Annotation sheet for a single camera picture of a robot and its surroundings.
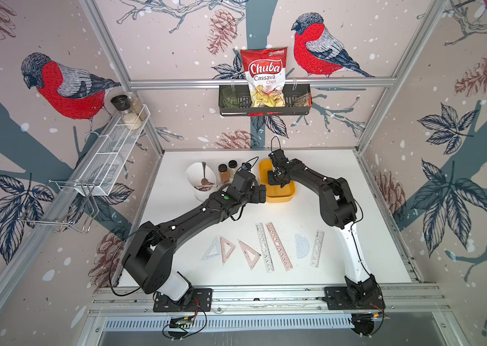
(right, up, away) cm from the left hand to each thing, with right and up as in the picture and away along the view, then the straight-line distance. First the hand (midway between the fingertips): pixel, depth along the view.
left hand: (261, 184), depth 85 cm
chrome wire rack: (-56, -4, -25) cm, 62 cm away
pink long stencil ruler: (+7, -25, +1) cm, 27 cm away
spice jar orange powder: (-17, +5, +16) cm, 24 cm away
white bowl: (-29, +5, +8) cm, 30 cm away
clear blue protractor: (+17, -26, +1) cm, 31 cm away
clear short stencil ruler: (+23, -26, +1) cm, 35 cm away
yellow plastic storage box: (+7, -6, +19) cm, 21 cm away
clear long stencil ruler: (+2, -26, +1) cm, 26 cm away
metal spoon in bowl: (-26, 0, +17) cm, 31 cm away
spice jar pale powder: (-13, +8, +16) cm, 22 cm away
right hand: (+6, +1, +22) cm, 23 cm away
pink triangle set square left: (-15, -28, -1) cm, 31 cm away
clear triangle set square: (-21, -28, -1) cm, 35 cm away
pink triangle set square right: (-6, -26, +1) cm, 27 cm away
